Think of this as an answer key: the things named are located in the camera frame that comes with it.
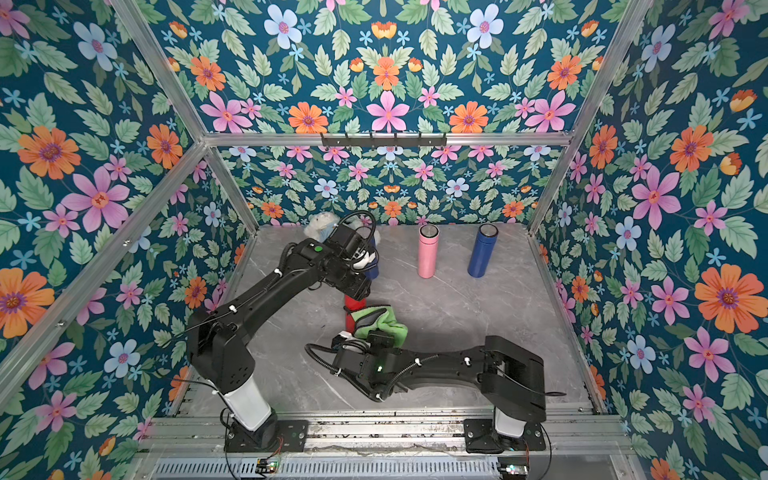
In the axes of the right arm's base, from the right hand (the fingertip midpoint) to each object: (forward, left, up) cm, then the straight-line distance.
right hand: (386, 323), depth 81 cm
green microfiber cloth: (0, +1, +4) cm, 4 cm away
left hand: (+9, +6, +6) cm, 12 cm away
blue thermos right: (+26, -29, +2) cm, 39 cm away
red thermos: (+4, +10, +3) cm, 11 cm away
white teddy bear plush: (+40, +28, -1) cm, 49 cm away
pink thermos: (+24, -12, +10) cm, 28 cm away
